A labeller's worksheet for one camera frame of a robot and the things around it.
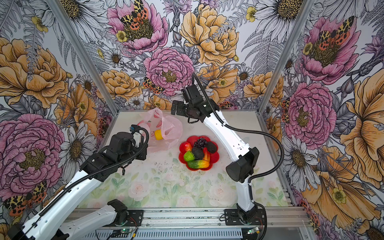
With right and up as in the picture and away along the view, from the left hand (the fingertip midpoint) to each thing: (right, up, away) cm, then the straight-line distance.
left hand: (146, 150), depth 73 cm
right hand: (+16, +18, +5) cm, 24 cm away
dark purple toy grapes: (+27, +1, +24) cm, 36 cm away
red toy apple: (+17, -1, +22) cm, 28 cm away
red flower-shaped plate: (+35, -7, +19) cm, 40 cm away
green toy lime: (+20, -6, +17) cm, 27 cm away
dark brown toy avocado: (+25, -4, +17) cm, 31 cm away
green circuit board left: (-9, -37, -2) cm, 38 cm away
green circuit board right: (+51, -37, -1) cm, 64 cm away
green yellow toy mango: (+25, -10, +13) cm, 30 cm away
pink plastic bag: (+6, +8, +17) cm, 19 cm away
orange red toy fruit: (+30, -6, +19) cm, 36 cm away
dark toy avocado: (+34, -2, +21) cm, 40 cm away
